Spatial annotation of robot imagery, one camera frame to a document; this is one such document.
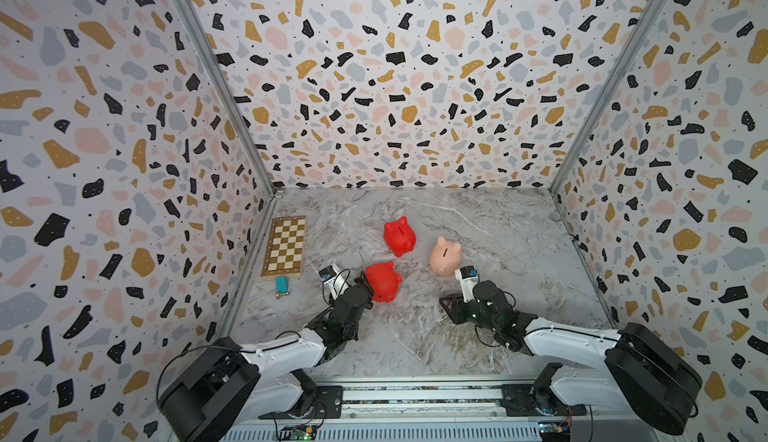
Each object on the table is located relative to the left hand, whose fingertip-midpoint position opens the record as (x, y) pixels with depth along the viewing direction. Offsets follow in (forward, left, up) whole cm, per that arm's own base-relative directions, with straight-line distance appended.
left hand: (362, 276), depth 86 cm
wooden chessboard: (+13, +27, -7) cm, 31 cm away
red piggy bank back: (+16, -11, -2) cm, 19 cm away
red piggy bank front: (0, -6, -2) cm, 7 cm away
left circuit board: (-36, +14, -10) cm, 39 cm away
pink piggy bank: (+7, -25, -1) cm, 25 cm away
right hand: (-6, -23, -4) cm, 24 cm away
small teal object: (+2, +27, -9) cm, 28 cm away
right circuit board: (-36, -48, -11) cm, 61 cm away
